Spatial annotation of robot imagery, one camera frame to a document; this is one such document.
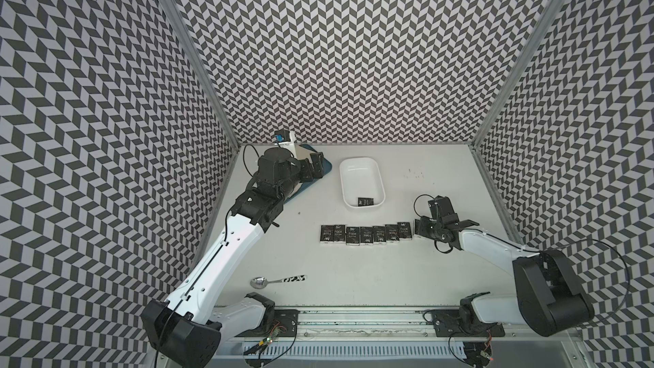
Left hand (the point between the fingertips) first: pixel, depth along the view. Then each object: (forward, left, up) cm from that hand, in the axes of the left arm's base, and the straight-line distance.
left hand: (309, 158), depth 72 cm
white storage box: (+14, -17, -28) cm, 36 cm away
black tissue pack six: (-9, -27, -29) cm, 41 cm away
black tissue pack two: (-10, -8, -29) cm, 32 cm away
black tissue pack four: (-11, -18, -30) cm, 36 cm away
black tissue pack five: (-10, -23, -30) cm, 39 cm away
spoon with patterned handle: (-26, +16, -29) cm, 42 cm away
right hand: (-8, -38, -31) cm, 50 cm away
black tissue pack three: (-10, -13, -30) cm, 34 cm away
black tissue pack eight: (+3, -19, -29) cm, 34 cm away
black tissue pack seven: (-8, -32, -30) cm, 45 cm away
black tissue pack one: (-10, -4, -30) cm, 32 cm away
